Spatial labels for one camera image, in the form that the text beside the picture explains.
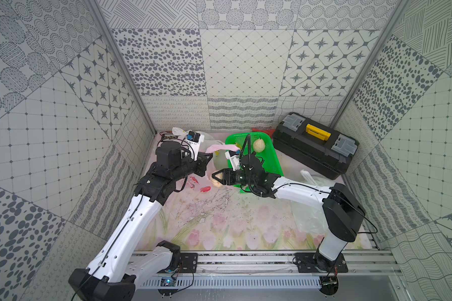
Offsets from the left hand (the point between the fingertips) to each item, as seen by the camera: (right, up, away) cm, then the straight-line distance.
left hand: (216, 155), depth 67 cm
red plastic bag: (+29, +13, +48) cm, 58 cm away
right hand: (-1, -10, +13) cm, 16 cm away
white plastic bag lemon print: (+39, -33, +13) cm, 52 cm away
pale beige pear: (-1, -12, +9) cm, 15 cm away
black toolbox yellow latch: (+52, +2, +23) cm, 57 cm away
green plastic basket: (+26, -2, +39) cm, 47 cm away
